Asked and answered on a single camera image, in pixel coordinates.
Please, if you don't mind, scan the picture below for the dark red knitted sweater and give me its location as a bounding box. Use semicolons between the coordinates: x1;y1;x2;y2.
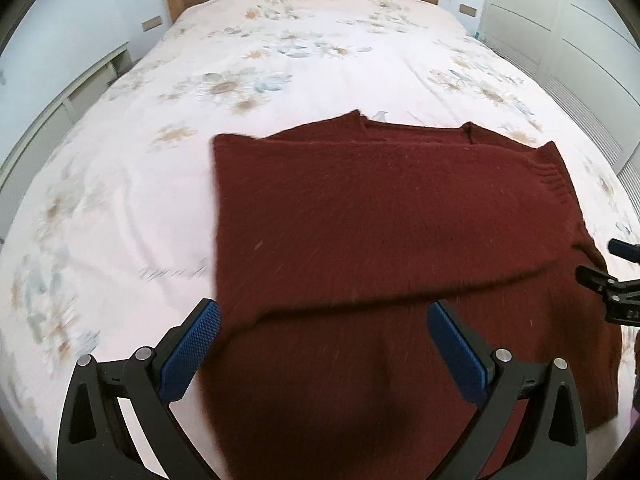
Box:
201;112;622;479

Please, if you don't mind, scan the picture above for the white floral bedspread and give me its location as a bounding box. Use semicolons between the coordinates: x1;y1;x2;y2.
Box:
1;0;639;478

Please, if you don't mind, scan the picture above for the white wardrobe with louvred doors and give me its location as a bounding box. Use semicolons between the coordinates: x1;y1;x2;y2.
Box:
478;0;639;205

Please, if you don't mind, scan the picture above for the white low shelf unit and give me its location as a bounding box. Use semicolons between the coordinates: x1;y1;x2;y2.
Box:
1;42;132;238

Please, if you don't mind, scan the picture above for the right beige wall socket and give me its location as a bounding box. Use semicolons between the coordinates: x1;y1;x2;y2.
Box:
459;3;477;18

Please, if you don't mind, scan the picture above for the beige wall socket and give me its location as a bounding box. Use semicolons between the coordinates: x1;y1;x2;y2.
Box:
459;3;477;18
141;15;163;32

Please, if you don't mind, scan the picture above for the left beige wall socket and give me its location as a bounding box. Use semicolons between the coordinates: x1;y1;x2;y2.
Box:
141;15;163;32

